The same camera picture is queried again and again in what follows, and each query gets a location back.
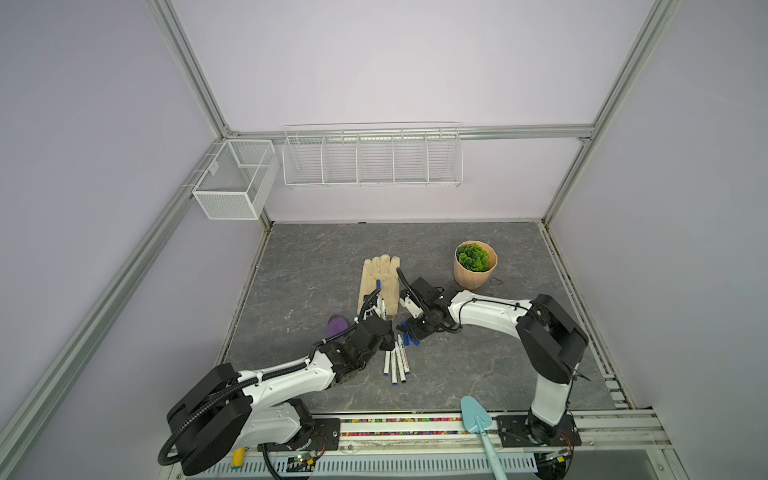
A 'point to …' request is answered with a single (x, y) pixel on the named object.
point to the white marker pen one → (379, 297)
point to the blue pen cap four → (415, 341)
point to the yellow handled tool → (237, 458)
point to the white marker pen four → (394, 367)
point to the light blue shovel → (477, 420)
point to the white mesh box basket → (236, 182)
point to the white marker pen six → (404, 356)
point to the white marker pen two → (383, 310)
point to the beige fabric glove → (381, 273)
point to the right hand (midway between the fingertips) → (414, 333)
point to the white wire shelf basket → (373, 155)
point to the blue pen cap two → (406, 339)
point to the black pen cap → (401, 328)
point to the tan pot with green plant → (473, 262)
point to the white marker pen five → (401, 364)
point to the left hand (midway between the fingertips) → (391, 326)
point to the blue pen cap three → (405, 325)
